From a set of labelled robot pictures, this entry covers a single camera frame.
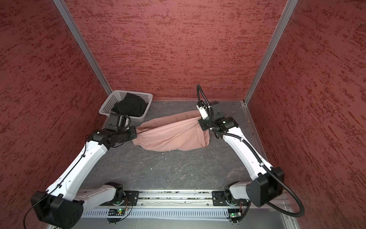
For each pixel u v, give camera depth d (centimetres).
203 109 69
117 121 58
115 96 114
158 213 74
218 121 57
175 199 76
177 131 79
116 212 71
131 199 74
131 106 106
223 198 74
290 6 71
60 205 36
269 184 39
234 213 71
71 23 77
